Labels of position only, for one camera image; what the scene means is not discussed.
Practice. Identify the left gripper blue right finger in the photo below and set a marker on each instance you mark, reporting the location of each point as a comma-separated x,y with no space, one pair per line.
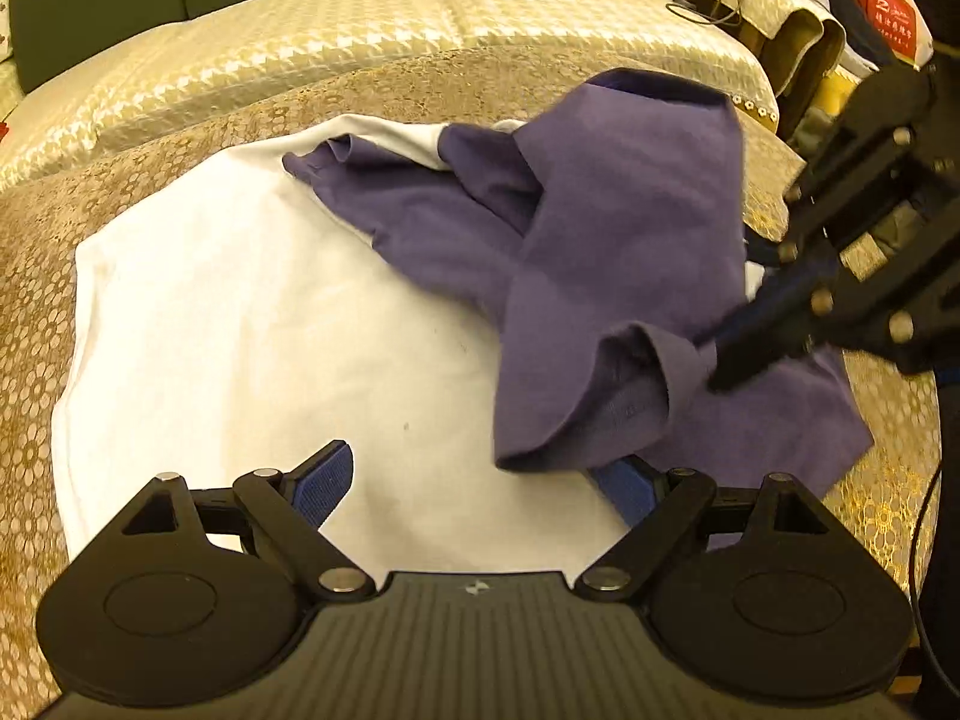
632,486

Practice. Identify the white purple raglan t-shirt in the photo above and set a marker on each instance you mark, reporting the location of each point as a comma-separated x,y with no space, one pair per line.
483,314

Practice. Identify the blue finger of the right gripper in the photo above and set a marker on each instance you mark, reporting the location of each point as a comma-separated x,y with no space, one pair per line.
741,358
772,296

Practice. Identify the cream covered side chair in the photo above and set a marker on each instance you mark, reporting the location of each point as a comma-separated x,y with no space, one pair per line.
800,44

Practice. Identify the gold lace tablecloth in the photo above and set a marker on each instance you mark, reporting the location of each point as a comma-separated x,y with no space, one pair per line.
43,221

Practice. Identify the red bag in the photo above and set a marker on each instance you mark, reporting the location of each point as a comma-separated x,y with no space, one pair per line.
895,21

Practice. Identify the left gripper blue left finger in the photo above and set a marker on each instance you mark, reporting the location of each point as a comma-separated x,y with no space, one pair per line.
317,485

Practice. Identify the green sofa with cream cover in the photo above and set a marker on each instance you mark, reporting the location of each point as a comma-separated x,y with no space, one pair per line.
83,78

